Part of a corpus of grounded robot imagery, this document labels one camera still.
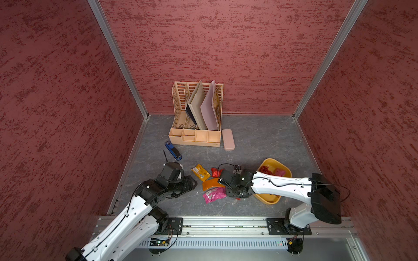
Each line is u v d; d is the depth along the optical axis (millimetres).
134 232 557
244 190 553
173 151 970
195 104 897
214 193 808
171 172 567
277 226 735
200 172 897
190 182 680
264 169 893
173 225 741
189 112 915
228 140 1041
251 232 740
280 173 874
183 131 1010
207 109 935
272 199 812
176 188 622
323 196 413
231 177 619
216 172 929
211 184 836
